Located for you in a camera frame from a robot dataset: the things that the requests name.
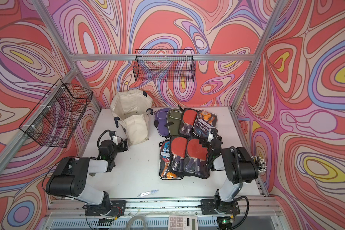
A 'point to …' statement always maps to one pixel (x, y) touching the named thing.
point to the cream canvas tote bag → (131, 109)
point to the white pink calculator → (182, 223)
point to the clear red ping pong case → (187, 122)
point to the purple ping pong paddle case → (161, 122)
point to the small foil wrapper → (141, 194)
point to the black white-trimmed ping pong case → (204, 121)
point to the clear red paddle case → (196, 163)
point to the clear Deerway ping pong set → (165, 170)
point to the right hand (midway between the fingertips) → (209, 136)
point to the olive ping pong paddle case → (174, 117)
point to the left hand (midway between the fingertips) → (120, 139)
